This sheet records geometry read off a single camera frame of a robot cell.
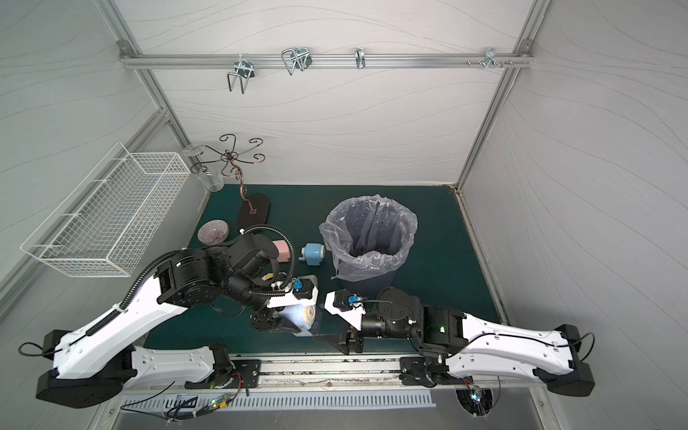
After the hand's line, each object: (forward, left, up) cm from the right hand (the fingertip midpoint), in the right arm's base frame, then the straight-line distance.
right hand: (318, 319), depth 57 cm
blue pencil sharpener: (+28, +8, -20) cm, 35 cm away
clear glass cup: (+48, +46, +5) cm, 67 cm away
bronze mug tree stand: (+50, +37, -23) cm, 66 cm away
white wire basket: (+19, +58, +5) cm, 61 cm away
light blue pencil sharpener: (-1, +2, +5) cm, 6 cm away
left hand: (0, +4, +1) cm, 4 cm away
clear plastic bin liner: (+30, -11, -13) cm, 35 cm away
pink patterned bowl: (+39, +50, -25) cm, 68 cm away
